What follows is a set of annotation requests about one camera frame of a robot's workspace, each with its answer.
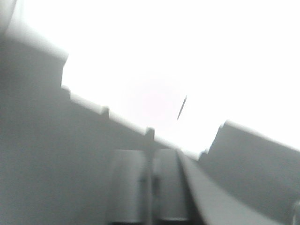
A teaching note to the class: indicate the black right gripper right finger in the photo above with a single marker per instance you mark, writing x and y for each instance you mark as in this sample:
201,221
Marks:
173,192

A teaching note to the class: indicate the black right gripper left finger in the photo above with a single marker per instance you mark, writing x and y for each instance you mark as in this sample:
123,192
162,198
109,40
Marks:
129,187

